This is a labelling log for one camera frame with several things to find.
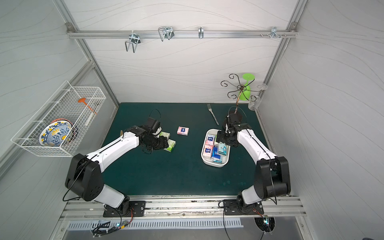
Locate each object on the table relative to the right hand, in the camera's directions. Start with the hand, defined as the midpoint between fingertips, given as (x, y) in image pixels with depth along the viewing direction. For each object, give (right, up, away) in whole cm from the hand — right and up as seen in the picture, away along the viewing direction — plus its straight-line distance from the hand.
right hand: (223, 139), depth 88 cm
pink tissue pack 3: (-25, +4, +13) cm, 29 cm away
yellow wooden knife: (-70, +3, +16) cm, 71 cm away
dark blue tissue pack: (-5, -9, -2) cm, 10 cm away
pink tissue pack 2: (-10, -7, 0) cm, 12 cm away
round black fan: (+18, -39, -16) cm, 46 cm away
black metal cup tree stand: (+9, +32, 0) cm, 33 cm away
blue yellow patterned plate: (-76, +6, -27) cm, 81 cm away
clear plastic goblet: (+16, +23, -8) cm, 29 cm away
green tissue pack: (-32, -4, +5) cm, 33 cm away
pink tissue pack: (-8, -1, +5) cm, 9 cm away
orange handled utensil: (-78, +23, -8) cm, 82 cm away
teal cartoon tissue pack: (-1, -5, -2) cm, 5 cm away
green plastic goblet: (+12, +29, -2) cm, 32 cm away
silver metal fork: (-5, +21, +31) cm, 37 cm away
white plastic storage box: (+1, -11, 0) cm, 12 cm away
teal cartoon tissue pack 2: (-4, -13, 0) cm, 13 cm away
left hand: (-35, -4, -3) cm, 35 cm away
